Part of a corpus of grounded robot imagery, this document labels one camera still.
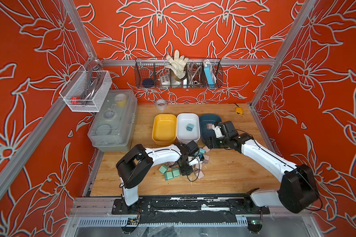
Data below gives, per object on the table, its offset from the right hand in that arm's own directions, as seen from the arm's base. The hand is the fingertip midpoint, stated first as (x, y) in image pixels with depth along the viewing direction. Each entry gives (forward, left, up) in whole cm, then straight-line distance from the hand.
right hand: (207, 142), depth 84 cm
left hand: (-11, +11, -12) cm, 20 cm away
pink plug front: (-16, +4, -10) cm, 19 cm away
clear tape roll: (+40, +32, -9) cm, 52 cm away
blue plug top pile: (-1, +2, -9) cm, 9 cm away
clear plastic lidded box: (+5, +57, +5) cm, 57 cm away
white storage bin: (+25, +14, -10) cm, 31 cm away
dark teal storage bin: (+23, -4, -10) cm, 26 cm away
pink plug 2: (-6, 0, -10) cm, 11 cm away
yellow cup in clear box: (+24, +55, +8) cm, 60 cm away
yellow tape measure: (+35, -30, -10) cm, 48 cm away
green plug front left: (-16, +22, -10) cm, 29 cm away
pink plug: (-2, 0, -4) cm, 4 cm away
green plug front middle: (-15, +18, -8) cm, 25 cm away
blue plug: (+18, +9, -10) cm, 23 cm away
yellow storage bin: (+18, +28, -12) cm, 36 cm away
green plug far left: (-12, +26, -11) cm, 31 cm away
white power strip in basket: (+35, +26, +18) cm, 47 cm away
